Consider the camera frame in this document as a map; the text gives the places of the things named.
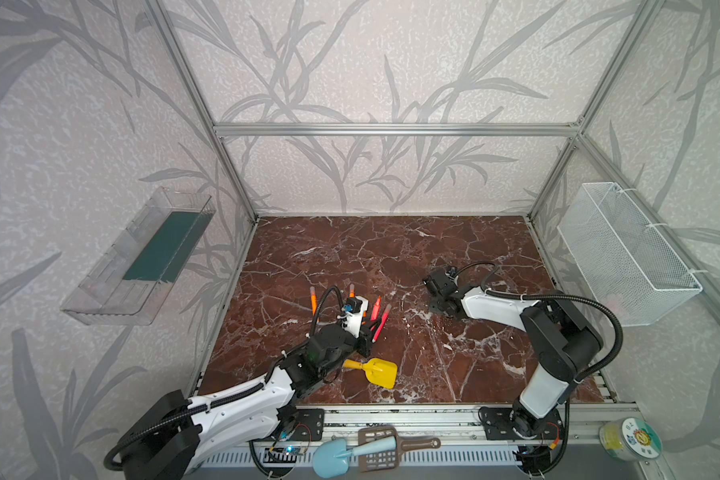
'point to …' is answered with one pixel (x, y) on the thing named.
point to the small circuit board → (286, 454)
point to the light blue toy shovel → (330, 457)
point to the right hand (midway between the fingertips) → (440, 293)
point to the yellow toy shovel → (378, 371)
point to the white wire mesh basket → (633, 268)
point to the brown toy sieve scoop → (389, 460)
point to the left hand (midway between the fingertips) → (383, 313)
